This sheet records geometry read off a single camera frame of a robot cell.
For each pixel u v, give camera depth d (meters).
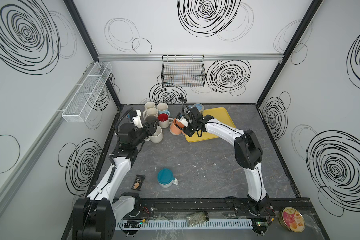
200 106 1.05
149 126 0.69
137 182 0.81
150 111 1.05
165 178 0.76
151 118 1.00
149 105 1.10
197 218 0.68
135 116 0.69
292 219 0.68
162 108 1.08
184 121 0.86
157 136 0.92
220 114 1.12
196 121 0.74
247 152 0.54
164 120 1.03
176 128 0.81
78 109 0.72
